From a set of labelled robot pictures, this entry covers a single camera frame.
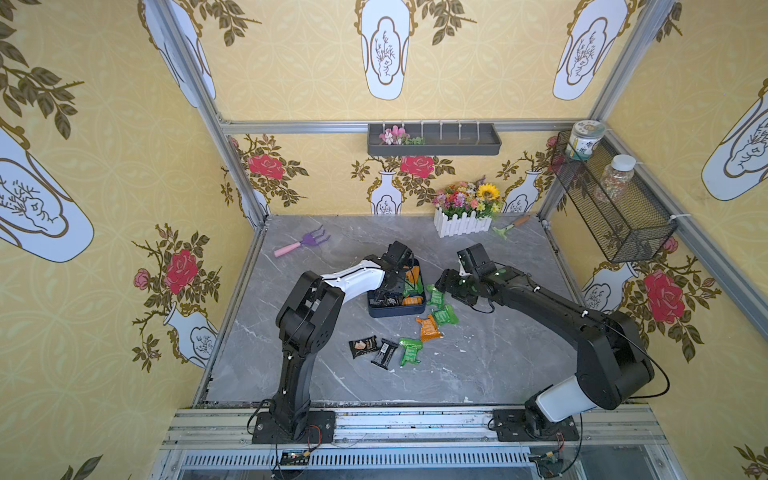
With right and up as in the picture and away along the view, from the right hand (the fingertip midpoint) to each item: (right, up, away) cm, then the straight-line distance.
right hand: (447, 283), depth 90 cm
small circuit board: (-41, -40, -17) cm, 60 cm away
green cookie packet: (-11, -19, -4) cm, 22 cm away
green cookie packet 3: (-3, -5, +6) cm, 8 cm away
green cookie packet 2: (0, -10, +3) cm, 11 cm away
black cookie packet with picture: (-25, -18, -4) cm, 31 cm away
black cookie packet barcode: (-19, -20, -4) cm, 28 cm away
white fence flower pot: (+10, +24, +17) cm, 31 cm away
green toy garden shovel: (+27, +16, +27) cm, 41 cm away
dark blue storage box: (-12, -6, +5) cm, 14 cm away
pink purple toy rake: (-48, +13, +26) cm, 56 cm away
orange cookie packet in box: (-9, +2, +11) cm, 15 cm away
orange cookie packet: (-6, -14, 0) cm, 15 cm away
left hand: (-20, 0, +10) cm, 22 cm away
